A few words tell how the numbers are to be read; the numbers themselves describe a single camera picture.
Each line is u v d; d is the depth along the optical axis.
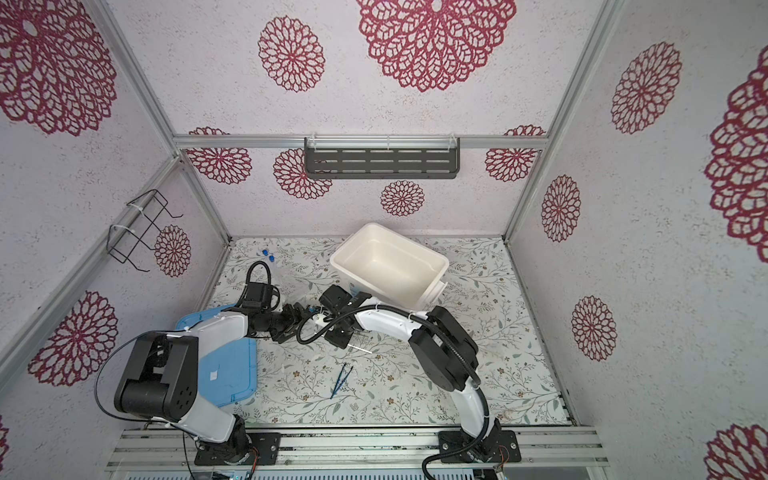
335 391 0.83
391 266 1.00
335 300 0.72
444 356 0.51
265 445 0.74
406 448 0.76
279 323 0.80
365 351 0.91
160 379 0.45
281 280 1.06
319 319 0.81
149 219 0.80
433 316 0.53
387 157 0.93
